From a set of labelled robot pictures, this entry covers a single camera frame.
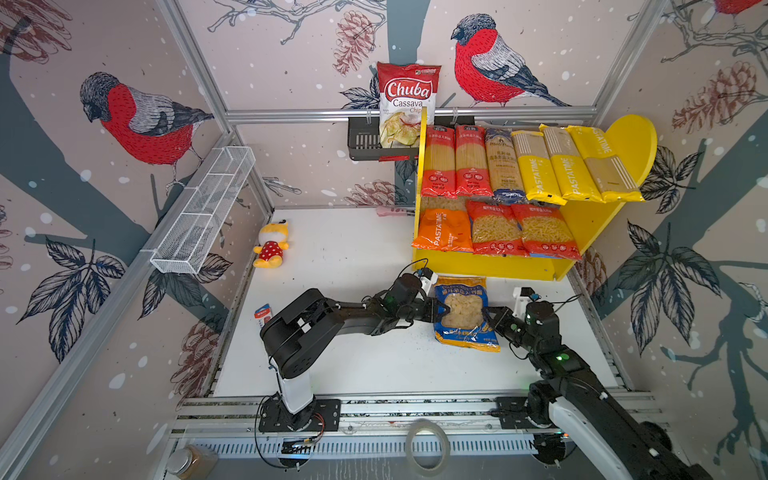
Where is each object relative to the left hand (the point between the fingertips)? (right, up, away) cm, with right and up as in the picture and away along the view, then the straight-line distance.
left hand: (450, 312), depth 82 cm
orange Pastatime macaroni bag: (0, +25, +9) cm, 27 cm away
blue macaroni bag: (+4, -3, -1) cm, 5 cm away
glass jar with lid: (-58, -25, -21) cm, 67 cm away
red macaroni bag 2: (+16, +23, +8) cm, 29 cm away
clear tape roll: (-8, -26, -9) cm, 28 cm away
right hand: (+8, 0, 0) cm, 8 cm away
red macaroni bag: (+31, +23, +7) cm, 39 cm away
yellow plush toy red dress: (-59, +20, +22) cm, 66 cm away
